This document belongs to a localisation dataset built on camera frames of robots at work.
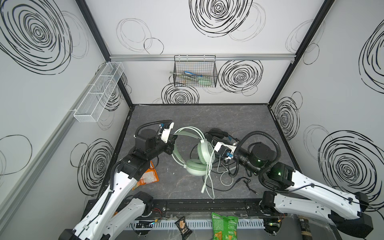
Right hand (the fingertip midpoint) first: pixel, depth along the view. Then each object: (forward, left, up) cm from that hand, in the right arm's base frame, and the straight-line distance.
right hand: (215, 136), depth 59 cm
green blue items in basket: (+41, +8, -2) cm, 41 cm away
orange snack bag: (-5, +33, -33) cm, 47 cm away
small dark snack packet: (-26, +14, -34) cm, 46 cm away
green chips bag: (-27, -5, -32) cm, 42 cm away
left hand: (+6, +17, -9) cm, 20 cm away
